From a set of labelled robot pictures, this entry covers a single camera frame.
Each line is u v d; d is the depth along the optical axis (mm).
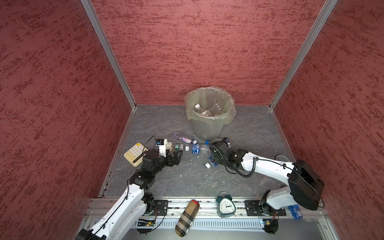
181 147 921
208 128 970
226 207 711
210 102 1002
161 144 705
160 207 744
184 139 953
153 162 608
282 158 940
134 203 524
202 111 948
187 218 685
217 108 952
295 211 713
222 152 653
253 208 740
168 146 898
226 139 781
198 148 897
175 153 715
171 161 709
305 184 425
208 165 851
